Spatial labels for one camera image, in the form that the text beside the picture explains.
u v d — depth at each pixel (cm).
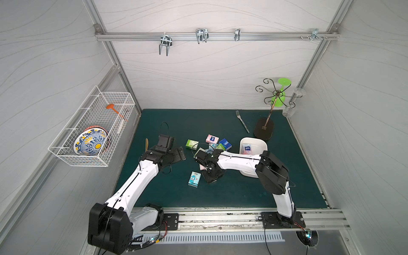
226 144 99
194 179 86
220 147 95
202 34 76
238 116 118
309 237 72
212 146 98
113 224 38
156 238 68
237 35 78
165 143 63
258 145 99
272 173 51
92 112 70
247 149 93
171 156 73
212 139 101
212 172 76
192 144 99
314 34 77
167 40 78
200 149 98
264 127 108
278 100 84
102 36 78
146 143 102
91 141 63
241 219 75
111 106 79
